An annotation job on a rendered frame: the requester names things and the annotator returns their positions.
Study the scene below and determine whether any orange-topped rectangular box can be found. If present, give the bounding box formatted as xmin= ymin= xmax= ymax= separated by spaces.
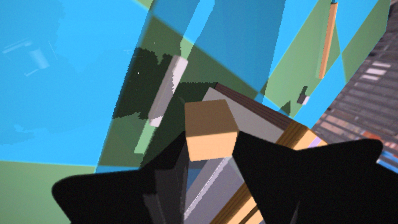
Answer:
xmin=148 ymin=55 xmax=328 ymax=224

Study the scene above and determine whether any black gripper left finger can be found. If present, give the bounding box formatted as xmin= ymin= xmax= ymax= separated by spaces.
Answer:
xmin=51 ymin=131 xmax=189 ymax=224

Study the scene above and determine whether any small white block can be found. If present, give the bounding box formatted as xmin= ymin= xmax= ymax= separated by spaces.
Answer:
xmin=297 ymin=95 xmax=310 ymax=104

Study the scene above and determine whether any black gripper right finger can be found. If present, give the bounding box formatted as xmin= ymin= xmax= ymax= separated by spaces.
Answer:
xmin=232 ymin=131 xmax=383 ymax=224

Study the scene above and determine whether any small orange block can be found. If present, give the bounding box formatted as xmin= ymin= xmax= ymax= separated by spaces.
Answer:
xmin=184 ymin=99 xmax=240 ymax=161

